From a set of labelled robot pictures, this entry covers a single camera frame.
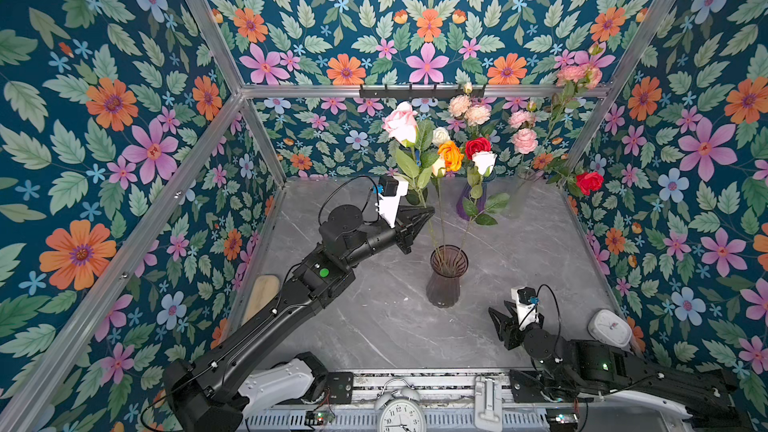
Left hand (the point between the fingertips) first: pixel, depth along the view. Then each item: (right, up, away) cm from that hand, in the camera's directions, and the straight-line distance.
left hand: (438, 206), depth 56 cm
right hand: (+16, -27, +19) cm, 37 cm away
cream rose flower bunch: (+14, +27, +30) cm, 43 cm away
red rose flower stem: (+36, +6, +14) cm, 39 cm away
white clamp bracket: (+14, -48, +14) cm, 51 cm away
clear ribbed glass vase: (+34, +10, +42) cm, 54 cm away
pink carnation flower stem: (+29, +19, +30) cm, 46 cm away
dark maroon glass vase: (+5, -15, +22) cm, 27 cm away
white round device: (+49, -33, +24) cm, 64 cm away
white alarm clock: (-7, -47, +12) cm, 49 cm away
